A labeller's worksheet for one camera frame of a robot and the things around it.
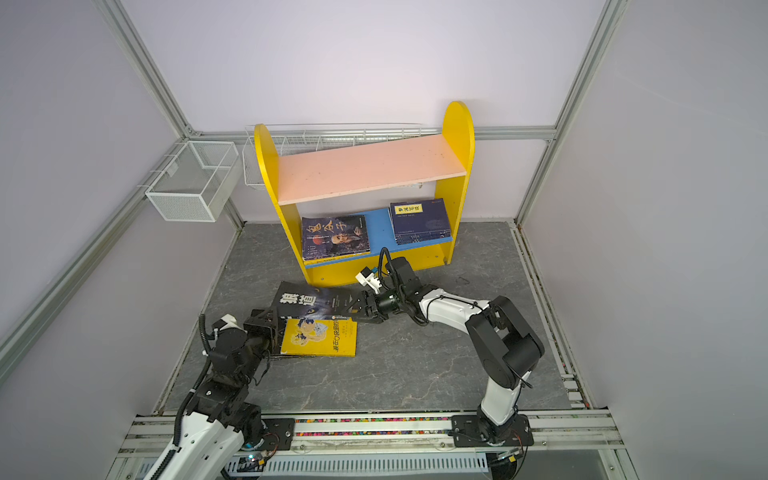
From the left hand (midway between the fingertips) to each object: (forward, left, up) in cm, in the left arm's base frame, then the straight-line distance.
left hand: (281, 308), depth 78 cm
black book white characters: (+3, -5, -3) cm, 6 cm away
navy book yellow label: (+29, -40, +1) cm, 49 cm away
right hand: (-3, -17, -3) cm, 18 cm away
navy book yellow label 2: (+23, -38, 0) cm, 45 cm away
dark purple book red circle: (+25, -10, 0) cm, 27 cm away
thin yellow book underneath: (-3, -8, -13) cm, 16 cm away
